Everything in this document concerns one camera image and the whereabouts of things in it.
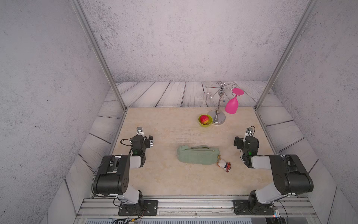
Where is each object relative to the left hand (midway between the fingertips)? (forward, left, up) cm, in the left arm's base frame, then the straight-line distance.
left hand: (144, 135), depth 95 cm
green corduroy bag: (-15, -36, +1) cm, 39 cm away
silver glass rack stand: (+21, -55, -6) cm, 59 cm away
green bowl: (+13, -47, -4) cm, 49 cm away
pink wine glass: (+15, -60, +11) cm, 63 cm away
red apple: (+14, -42, -1) cm, 44 cm away
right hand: (-3, -68, 0) cm, 68 cm away
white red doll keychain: (-19, -49, -3) cm, 53 cm away
